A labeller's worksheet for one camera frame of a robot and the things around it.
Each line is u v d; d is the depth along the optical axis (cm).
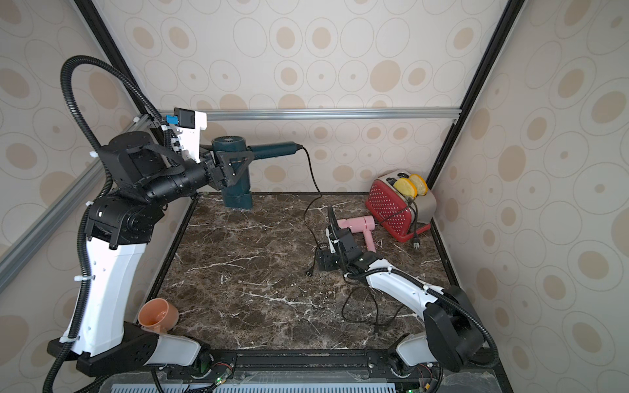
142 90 86
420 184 95
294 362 76
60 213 59
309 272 92
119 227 35
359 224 103
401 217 95
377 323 81
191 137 43
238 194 54
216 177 46
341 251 64
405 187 95
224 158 44
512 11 68
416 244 99
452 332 42
